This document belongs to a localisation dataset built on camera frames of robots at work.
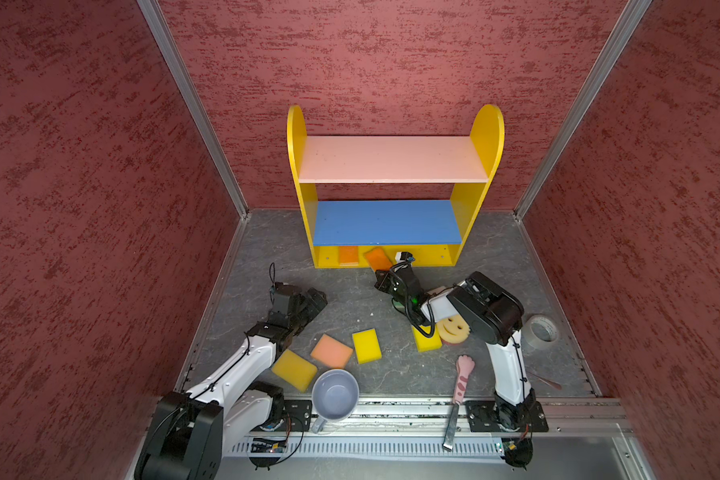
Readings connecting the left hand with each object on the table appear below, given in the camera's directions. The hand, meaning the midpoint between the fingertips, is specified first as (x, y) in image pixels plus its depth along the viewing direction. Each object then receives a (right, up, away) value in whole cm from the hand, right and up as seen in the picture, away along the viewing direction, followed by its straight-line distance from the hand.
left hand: (318, 308), depth 88 cm
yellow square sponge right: (+32, -10, -3) cm, 33 cm away
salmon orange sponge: (+5, -12, -5) cm, 13 cm away
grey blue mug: (+6, -20, -10) cm, 24 cm away
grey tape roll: (+68, -7, +1) cm, 68 cm away
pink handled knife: (+42, -14, -7) cm, 45 cm away
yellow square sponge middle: (+15, -10, -3) cm, 18 cm away
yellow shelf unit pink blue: (+15, +37, +32) cm, 52 cm away
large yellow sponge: (-5, -15, -8) cm, 18 cm away
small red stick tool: (+67, -19, -7) cm, 70 cm away
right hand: (+17, +8, +11) cm, 22 cm away
